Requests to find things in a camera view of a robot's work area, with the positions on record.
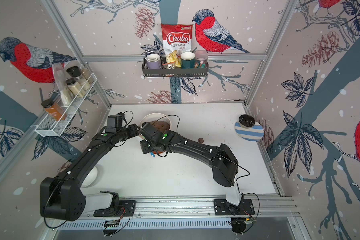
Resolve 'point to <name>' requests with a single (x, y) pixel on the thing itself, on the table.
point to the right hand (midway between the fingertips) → (144, 145)
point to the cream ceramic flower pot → (158, 121)
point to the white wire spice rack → (52, 122)
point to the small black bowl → (246, 121)
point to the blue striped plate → (254, 133)
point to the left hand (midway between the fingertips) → (139, 126)
